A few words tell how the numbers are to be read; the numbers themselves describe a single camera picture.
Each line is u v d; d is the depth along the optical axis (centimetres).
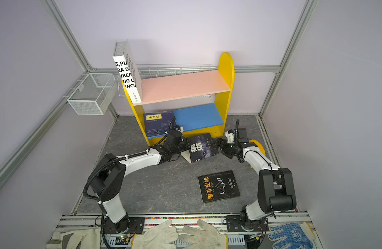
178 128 82
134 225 73
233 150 77
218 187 85
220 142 81
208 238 70
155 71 92
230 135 85
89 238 69
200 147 93
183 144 80
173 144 71
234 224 74
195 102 115
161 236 71
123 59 54
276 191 44
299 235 71
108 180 47
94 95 99
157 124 91
